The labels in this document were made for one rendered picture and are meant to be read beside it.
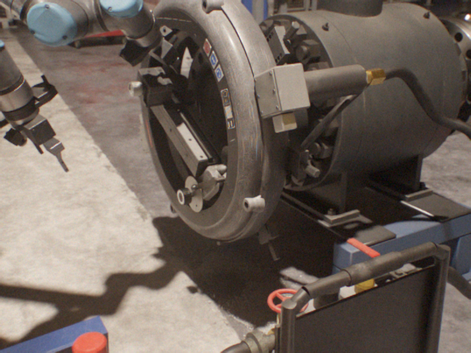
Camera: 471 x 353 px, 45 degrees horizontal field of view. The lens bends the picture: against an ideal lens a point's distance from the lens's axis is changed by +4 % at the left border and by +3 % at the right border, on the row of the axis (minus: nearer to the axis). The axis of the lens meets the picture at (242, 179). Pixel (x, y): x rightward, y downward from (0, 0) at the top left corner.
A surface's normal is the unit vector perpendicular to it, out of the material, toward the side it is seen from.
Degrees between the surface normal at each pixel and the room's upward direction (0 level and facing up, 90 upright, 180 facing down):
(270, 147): 87
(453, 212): 0
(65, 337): 7
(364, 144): 104
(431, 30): 40
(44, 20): 93
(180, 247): 0
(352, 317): 90
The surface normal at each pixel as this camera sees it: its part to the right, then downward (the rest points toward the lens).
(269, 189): 0.50, 0.54
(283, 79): 0.48, -0.06
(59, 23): -0.02, 0.42
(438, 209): 0.00, -0.93
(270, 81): -0.85, 0.20
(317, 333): 0.53, 0.32
